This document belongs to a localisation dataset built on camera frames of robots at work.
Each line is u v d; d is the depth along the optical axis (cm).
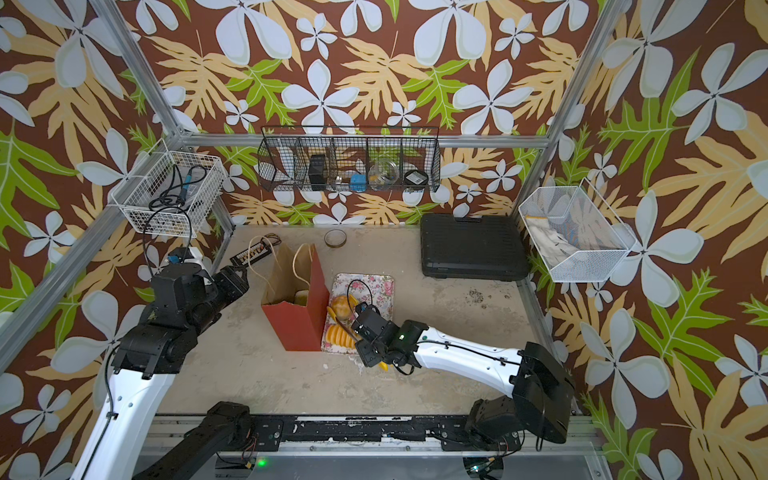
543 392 41
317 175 91
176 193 78
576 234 81
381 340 59
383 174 93
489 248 107
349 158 98
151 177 79
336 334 87
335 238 118
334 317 89
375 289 101
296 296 95
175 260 55
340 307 92
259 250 111
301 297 94
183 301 47
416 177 96
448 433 74
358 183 94
